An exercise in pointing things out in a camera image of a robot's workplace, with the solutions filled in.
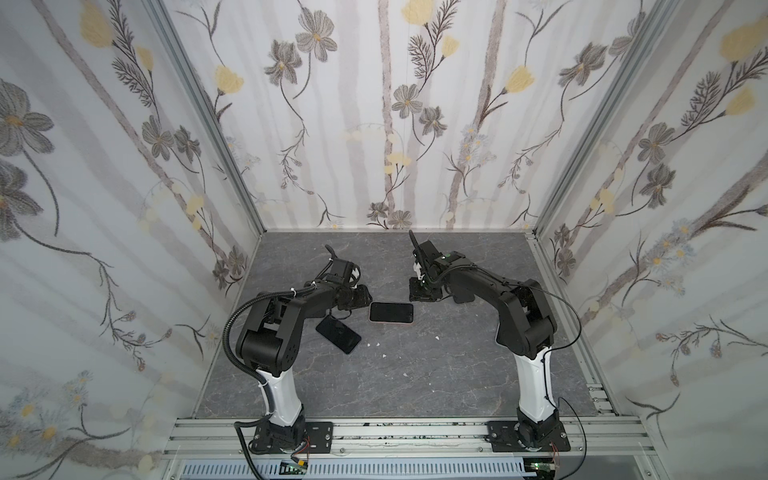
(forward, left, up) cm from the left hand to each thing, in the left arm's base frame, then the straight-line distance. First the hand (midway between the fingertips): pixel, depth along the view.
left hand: (364, 291), depth 98 cm
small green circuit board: (-47, +17, -6) cm, 51 cm away
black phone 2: (-14, +8, -3) cm, 16 cm away
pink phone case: (-10, -13, -4) cm, 17 cm away
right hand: (-2, -14, +4) cm, 15 cm away
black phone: (-7, -9, -3) cm, 12 cm away
